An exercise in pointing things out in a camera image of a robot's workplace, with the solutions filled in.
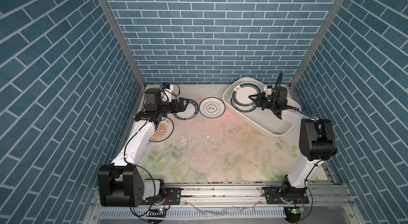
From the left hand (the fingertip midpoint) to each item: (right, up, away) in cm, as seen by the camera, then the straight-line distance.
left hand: (186, 101), depth 81 cm
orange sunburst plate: (-17, -19, +15) cm, 29 cm away
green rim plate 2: (+33, -5, +24) cm, 41 cm away
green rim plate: (-1, -7, +25) cm, 26 cm away
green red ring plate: (+30, 0, +13) cm, 33 cm away
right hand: (+36, +3, +13) cm, 39 cm away
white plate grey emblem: (+13, -5, +27) cm, 31 cm away
